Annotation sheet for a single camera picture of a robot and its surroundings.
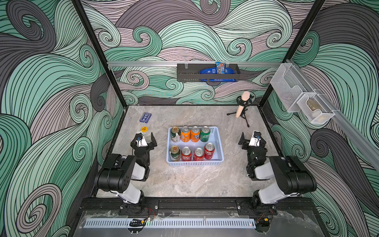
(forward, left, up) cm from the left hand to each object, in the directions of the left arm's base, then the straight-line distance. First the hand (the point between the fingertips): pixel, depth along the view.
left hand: (143, 133), depth 87 cm
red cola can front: (-12, -26, -3) cm, 29 cm away
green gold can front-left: (-11, -20, -3) cm, 23 cm away
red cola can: (-9, -39, -3) cm, 40 cm away
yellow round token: (+13, +5, -14) cm, 20 cm away
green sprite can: (+3, -38, -4) cm, 38 cm away
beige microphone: (+18, -62, +14) cm, 66 cm away
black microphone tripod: (+19, -67, +12) cm, 71 cm away
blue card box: (+22, +5, -11) cm, 26 cm away
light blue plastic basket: (+1, -31, -16) cm, 35 cm away
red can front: (-12, -33, -3) cm, 35 cm away
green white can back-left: (+1, -19, -3) cm, 19 cm away
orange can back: (+2, -25, -3) cm, 26 cm away
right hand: (0, -67, -1) cm, 67 cm away
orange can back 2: (+2, -32, -4) cm, 32 cm away
